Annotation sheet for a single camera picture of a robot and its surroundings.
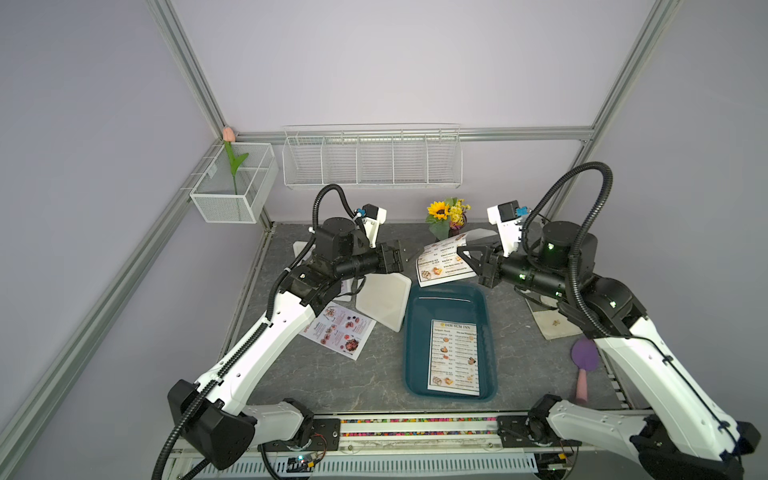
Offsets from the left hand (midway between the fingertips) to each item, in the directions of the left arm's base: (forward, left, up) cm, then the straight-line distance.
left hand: (413, 253), depth 65 cm
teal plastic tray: (+6, -16, -35) cm, 39 cm away
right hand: (-4, -8, +6) cm, 11 cm away
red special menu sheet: (0, +21, -36) cm, 42 cm away
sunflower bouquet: (+22, -13, -11) cm, 28 cm away
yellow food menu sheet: (-12, -12, -34) cm, 38 cm away
